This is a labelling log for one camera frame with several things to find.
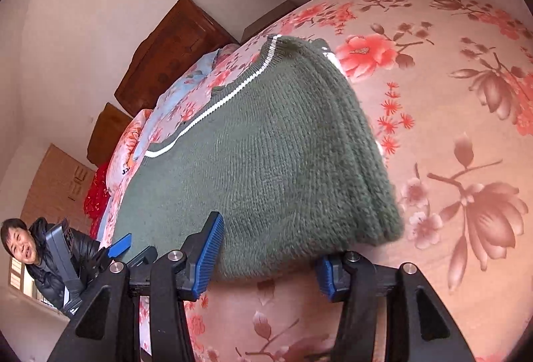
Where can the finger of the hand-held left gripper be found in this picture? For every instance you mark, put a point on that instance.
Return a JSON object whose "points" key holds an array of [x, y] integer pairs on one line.
{"points": [[120, 244], [143, 256]]}

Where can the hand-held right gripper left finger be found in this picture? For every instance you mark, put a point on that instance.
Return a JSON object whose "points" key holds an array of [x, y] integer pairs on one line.
{"points": [[208, 258]]}

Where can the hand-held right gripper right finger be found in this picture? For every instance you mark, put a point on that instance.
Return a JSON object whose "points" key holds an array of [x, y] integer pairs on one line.
{"points": [[327, 278]]}

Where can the green knitted sweater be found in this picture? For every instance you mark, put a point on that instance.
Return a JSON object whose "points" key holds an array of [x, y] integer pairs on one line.
{"points": [[270, 162]]}

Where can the person's upper body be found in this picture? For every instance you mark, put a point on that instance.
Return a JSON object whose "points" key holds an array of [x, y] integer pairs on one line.
{"points": [[41, 278]]}

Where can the red quilt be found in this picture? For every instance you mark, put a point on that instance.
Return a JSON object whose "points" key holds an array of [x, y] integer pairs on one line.
{"points": [[95, 195]]}

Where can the light wooden wardrobe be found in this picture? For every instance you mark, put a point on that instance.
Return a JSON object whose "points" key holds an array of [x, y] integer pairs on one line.
{"points": [[50, 187]]}

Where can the pink floral pillow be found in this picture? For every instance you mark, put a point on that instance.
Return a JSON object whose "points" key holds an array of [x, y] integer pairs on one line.
{"points": [[125, 149]]}

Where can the small brown wooden headboard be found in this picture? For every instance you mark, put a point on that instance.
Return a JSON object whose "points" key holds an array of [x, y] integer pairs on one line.
{"points": [[108, 137]]}

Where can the light blue floral folded quilt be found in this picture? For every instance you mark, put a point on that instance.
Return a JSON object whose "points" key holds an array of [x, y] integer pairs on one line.
{"points": [[195, 79]]}

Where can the large dark wooden headboard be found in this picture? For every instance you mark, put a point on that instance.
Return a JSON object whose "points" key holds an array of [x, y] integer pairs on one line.
{"points": [[175, 54]]}

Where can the dark wooden nightstand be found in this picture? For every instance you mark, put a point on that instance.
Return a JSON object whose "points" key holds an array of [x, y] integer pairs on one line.
{"points": [[266, 20]]}

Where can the wooden frame window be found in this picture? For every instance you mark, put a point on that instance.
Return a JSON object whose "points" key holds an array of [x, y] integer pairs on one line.
{"points": [[16, 278]]}

